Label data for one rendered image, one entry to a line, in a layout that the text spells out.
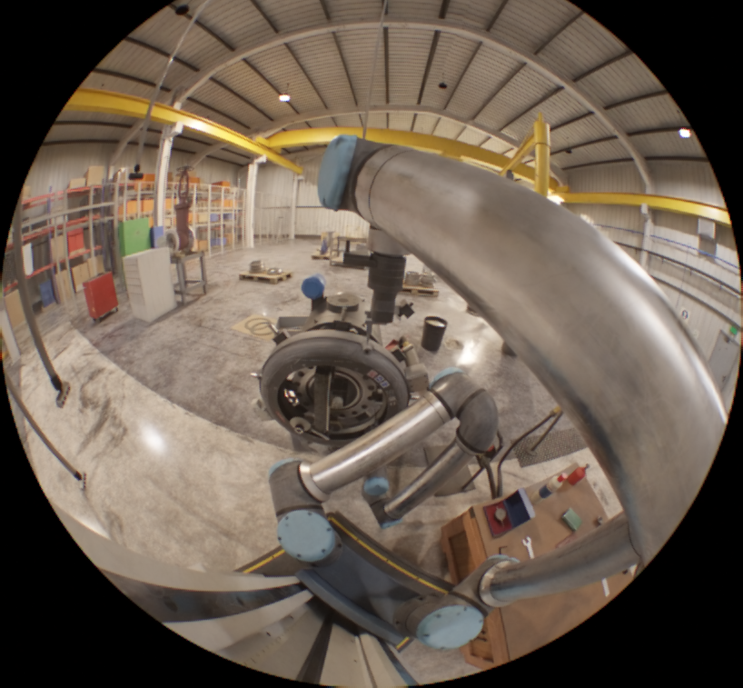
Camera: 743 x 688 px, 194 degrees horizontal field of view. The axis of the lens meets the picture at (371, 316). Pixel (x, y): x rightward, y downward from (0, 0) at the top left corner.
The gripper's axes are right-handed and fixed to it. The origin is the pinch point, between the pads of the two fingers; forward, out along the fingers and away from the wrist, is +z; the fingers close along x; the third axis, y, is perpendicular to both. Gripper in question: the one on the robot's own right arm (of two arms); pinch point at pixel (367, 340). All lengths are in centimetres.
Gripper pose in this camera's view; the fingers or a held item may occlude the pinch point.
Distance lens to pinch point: 51.4
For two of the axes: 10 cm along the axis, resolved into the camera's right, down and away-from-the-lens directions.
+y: 9.9, 0.7, 0.8
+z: -1.0, 9.1, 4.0
